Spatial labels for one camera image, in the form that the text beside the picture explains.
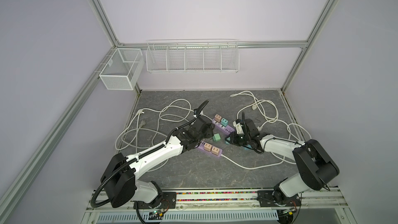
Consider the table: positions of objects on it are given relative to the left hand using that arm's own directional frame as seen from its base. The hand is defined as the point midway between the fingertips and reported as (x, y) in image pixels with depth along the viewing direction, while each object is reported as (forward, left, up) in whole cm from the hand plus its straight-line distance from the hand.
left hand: (209, 129), depth 81 cm
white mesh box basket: (+40, +52, +10) cm, 66 cm away
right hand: (-1, -11, -12) cm, 16 cm away
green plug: (+2, -5, -15) cm, 16 cm away
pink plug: (+13, -7, -9) cm, 17 cm away
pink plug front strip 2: (-8, -3, -9) cm, 13 cm away
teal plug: (+10, -10, -9) cm, 17 cm away
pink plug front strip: (-6, +1, -9) cm, 11 cm away
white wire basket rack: (+47, +9, +13) cm, 50 cm away
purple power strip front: (-4, +5, -13) cm, 14 cm away
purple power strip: (+7, -12, -14) cm, 20 cm away
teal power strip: (-3, -11, -8) cm, 14 cm away
